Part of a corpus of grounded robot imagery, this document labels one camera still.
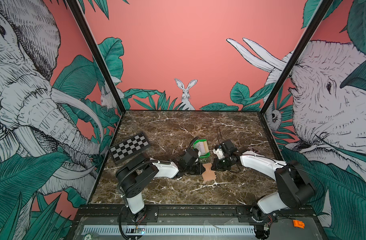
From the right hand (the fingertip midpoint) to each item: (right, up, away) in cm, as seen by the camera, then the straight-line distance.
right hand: (211, 167), depth 86 cm
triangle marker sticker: (+32, +7, +12) cm, 35 cm away
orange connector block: (+40, -23, -16) cm, 48 cm away
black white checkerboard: (-52, +11, +9) cm, 54 cm away
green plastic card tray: (-3, +5, +7) cm, 9 cm away
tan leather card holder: (-1, -5, +1) cm, 5 cm away
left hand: (-2, -1, 0) cm, 2 cm away
